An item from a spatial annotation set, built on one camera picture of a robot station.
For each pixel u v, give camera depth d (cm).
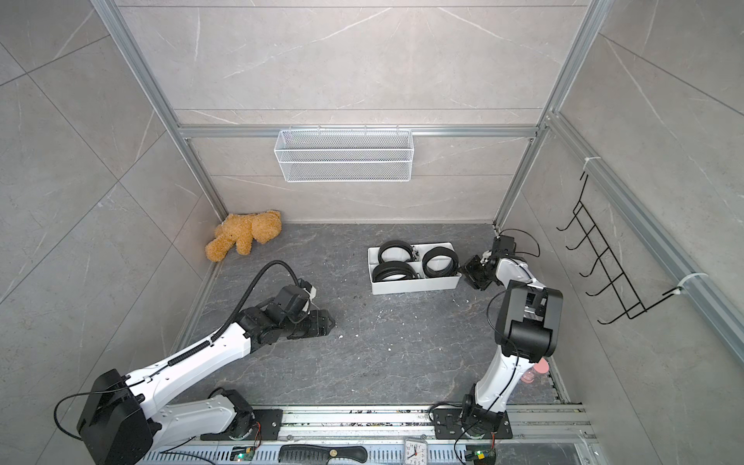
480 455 70
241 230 107
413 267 98
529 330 51
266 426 73
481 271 85
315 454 70
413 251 101
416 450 69
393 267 93
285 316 61
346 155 101
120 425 38
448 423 73
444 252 95
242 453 71
